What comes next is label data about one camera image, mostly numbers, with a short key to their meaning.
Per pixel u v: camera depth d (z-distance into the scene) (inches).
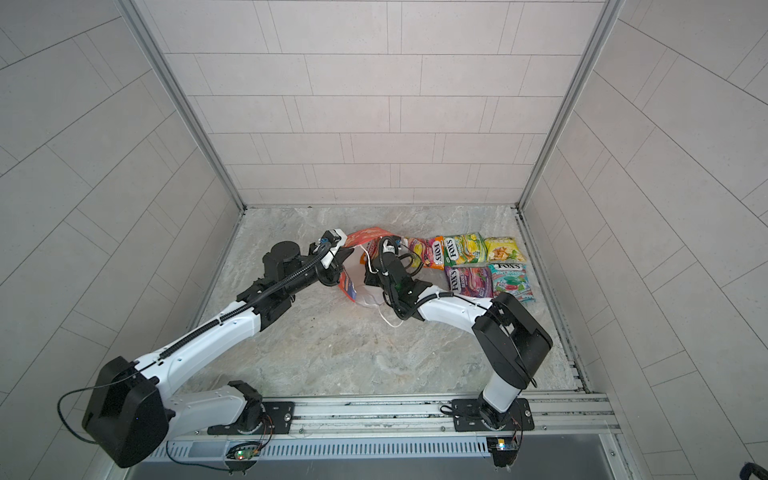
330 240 24.4
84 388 15.0
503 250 38.2
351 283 29.6
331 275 26.2
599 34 29.1
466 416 27.9
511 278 36.8
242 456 25.4
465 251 39.7
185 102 34.2
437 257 38.9
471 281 36.5
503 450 26.7
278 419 27.9
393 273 24.9
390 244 28.4
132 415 14.8
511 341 18.2
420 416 28.6
